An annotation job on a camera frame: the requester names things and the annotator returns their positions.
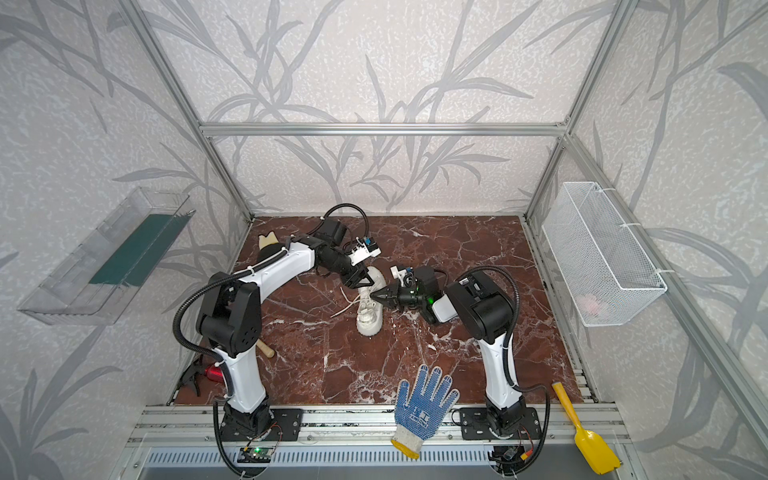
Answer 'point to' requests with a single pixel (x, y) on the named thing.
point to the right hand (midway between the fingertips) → (372, 289)
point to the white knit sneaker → (369, 318)
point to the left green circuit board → (254, 455)
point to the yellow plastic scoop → (594, 448)
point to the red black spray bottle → (214, 373)
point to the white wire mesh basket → (608, 276)
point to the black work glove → (267, 240)
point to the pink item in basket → (589, 303)
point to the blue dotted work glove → (422, 417)
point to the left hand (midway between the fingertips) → (371, 265)
